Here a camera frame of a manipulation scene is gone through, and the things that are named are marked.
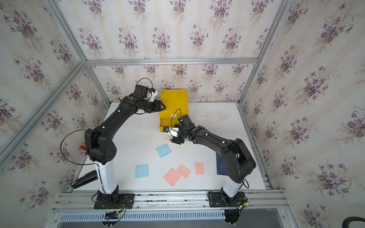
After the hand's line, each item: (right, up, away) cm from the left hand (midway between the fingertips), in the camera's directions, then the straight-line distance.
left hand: (163, 108), depth 89 cm
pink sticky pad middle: (+13, -38, -4) cm, 41 cm away
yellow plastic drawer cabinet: (+8, +3, +1) cm, 9 cm away
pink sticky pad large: (+6, -41, -7) cm, 42 cm away
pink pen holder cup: (-44, -24, -9) cm, 51 cm away
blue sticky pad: (0, -28, +4) cm, 28 cm away
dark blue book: (+36, -36, -5) cm, 51 cm away
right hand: (+7, -15, 0) cm, 17 cm away
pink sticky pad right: (+23, -37, -3) cm, 43 cm away
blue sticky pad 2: (-12, -37, -5) cm, 40 cm away
